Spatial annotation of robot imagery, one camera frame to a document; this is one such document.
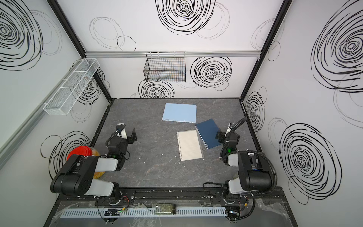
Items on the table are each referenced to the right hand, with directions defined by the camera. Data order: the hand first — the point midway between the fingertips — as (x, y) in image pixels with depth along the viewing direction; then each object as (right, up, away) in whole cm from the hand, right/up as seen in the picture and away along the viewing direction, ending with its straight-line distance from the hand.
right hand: (228, 131), depth 91 cm
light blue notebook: (-32, +12, +22) cm, 40 cm away
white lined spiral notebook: (-25, -11, +4) cm, 28 cm away
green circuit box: (-38, -34, -24) cm, 57 cm away
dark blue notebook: (-12, -1, +8) cm, 14 cm away
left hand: (-66, +1, -2) cm, 66 cm away
